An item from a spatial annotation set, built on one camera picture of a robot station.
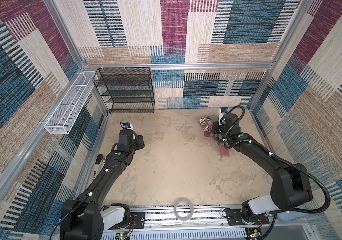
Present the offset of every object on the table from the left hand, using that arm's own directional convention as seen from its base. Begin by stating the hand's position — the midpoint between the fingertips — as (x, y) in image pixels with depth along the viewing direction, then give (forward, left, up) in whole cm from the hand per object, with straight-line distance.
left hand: (138, 135), depth 84 cm
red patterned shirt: (+10, -40, -4) cm, 41 cm away
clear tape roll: (-34, -28, -15) cm, 46 cm away
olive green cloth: (+15, -45, -2) cm, 48 cm away
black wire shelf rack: (+41, +14, 0) cm, 43 cm away
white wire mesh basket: (-1, +33, +15) cm, 36 cm away
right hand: (+7, -43, +1) cm, 44 cm away
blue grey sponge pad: (-38, -71, -14) cm, 82 cm away
